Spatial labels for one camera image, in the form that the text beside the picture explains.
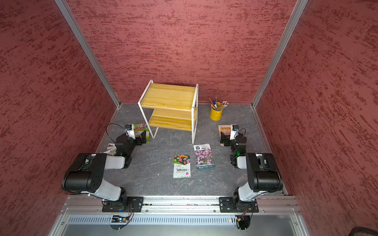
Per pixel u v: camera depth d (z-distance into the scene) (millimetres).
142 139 856
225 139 849
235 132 796
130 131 804
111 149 918
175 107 740
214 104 1065
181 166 874
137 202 743
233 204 731
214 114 1063
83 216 710
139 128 1033
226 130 1047
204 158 898
